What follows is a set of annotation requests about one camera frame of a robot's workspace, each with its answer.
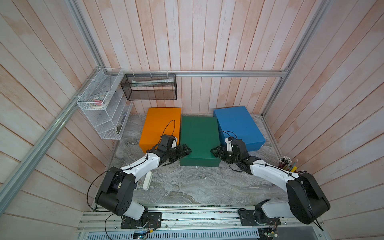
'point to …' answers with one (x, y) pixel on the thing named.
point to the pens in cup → (286, 163)
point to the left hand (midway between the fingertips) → (186, 155)
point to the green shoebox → (201, 134)
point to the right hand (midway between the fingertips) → (214, 151)
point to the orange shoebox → (159, 121)
